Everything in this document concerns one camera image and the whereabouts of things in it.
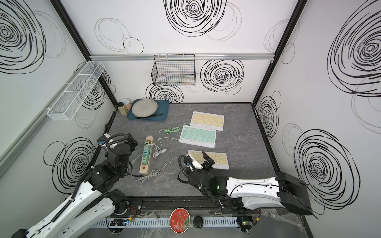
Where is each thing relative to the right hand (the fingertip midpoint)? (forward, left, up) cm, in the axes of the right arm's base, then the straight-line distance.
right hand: (197, 158), depth 76 cm
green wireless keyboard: (+22, -1, -13) cm, 25 cm away
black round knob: (-27, -1, -3) cm, 27 cm away
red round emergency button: (-26, +8, -9) cm, 28 cm away
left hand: (+5, +37, +10) cm, 38 cm away
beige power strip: (-2, +30, -11) cm, 32 cm away
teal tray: (+42, +28, -14) cm, 52 cm away
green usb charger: (+1, +30, -6) cm, 30 cm away
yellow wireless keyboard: (+35, -10, -13) cm, 39 cm away
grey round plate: (+47, +43, -12) cm, 65 cm away
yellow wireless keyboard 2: (+4, -14, -10) cm, 18 cm away
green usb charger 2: (+11, +31, -6) cm, 34 cm away
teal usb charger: (+6, +30, -6) cm, 31 cm away
